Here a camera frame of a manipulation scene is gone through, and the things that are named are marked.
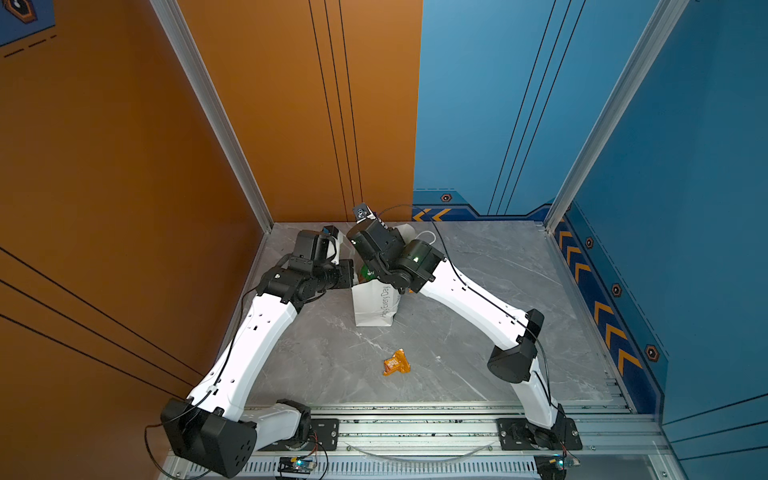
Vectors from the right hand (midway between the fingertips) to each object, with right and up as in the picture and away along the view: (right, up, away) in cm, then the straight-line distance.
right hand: (376, 237), depth 74 cm
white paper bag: (-1, -17, +5) cm, 18 cm away
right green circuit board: (+42, -54, -4) cm, 69 cm away
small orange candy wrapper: (+6, -35, +10) cm, 37 cm away
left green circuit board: (-19, -55, -3) cm, 58 cm away
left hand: (-6, -8, +2) cm, 10 cm away
